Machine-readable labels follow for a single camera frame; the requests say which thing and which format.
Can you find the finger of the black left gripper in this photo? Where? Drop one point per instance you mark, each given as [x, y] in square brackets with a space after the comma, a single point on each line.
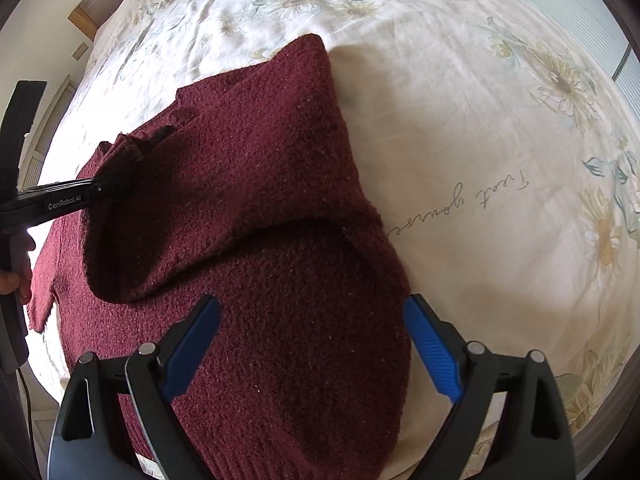
[44, 203]

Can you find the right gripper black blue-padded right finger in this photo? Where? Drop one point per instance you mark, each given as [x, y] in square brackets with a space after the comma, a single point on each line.
[532, 440]

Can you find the white radiator cover cabinet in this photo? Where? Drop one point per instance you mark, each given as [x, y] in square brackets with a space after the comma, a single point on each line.
[38, 141]

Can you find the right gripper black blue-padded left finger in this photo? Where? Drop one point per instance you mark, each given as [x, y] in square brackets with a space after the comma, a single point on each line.
[90, 439]

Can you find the person's left hand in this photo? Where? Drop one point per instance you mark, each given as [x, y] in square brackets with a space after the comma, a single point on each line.
[17, 281]

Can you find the beige wall switch plate left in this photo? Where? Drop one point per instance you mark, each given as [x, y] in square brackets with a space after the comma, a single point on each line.
[80, 51]

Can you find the dark red knit sweater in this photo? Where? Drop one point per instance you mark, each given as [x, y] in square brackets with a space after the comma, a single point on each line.
[245, 188]

